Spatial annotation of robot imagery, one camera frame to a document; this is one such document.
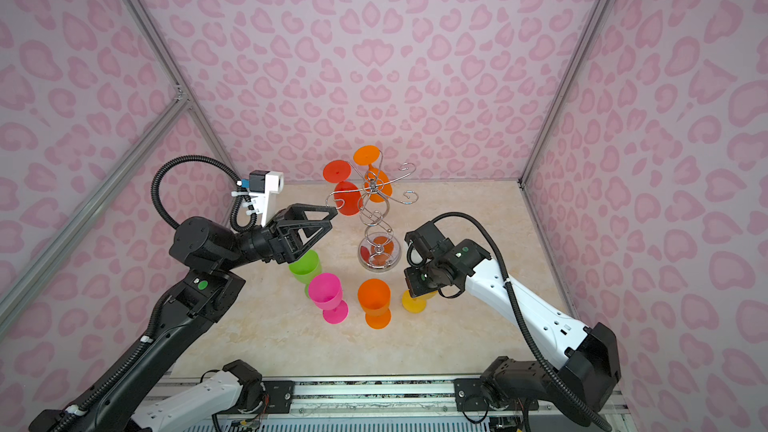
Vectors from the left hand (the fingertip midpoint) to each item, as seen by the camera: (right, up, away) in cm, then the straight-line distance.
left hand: (330, 220), depth 49 cm
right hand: (+15, -17, +26) cm, 34 cm away
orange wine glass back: (+6, +9, +28) cm, 30 cm away
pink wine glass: (-8, -20, +31) cm, 38 cm away
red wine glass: (-3, +6, +35) cm, 36 cm away
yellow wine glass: (+17, -26, +38) cm, 49 cm away
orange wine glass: (+5, -21, +29) cm, 36 cm away
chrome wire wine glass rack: (+5, -12, +49) cm, 51 cm away
